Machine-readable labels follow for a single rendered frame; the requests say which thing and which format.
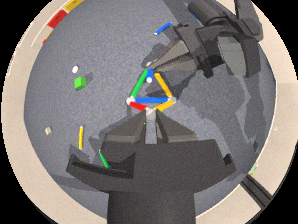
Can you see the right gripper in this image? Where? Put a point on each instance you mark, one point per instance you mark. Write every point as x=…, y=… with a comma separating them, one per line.
x=186, y=51

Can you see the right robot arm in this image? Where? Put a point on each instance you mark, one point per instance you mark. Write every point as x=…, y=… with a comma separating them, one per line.
x=240, y=49

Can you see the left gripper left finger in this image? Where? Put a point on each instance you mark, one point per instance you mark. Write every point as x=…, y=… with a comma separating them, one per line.
x=130, y=130

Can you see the small green block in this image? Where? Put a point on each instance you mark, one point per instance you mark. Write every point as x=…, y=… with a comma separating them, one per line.
x=80, y=82

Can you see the red rod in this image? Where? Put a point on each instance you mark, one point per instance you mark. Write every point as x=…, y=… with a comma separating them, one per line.
x=138, y=106

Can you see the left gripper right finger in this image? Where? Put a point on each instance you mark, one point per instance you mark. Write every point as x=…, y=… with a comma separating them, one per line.
x=172, y=131

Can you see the blue rod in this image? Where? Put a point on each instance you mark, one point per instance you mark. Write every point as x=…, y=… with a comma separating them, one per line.
x=141, y=100
x=162, y=28
x=149, y=77

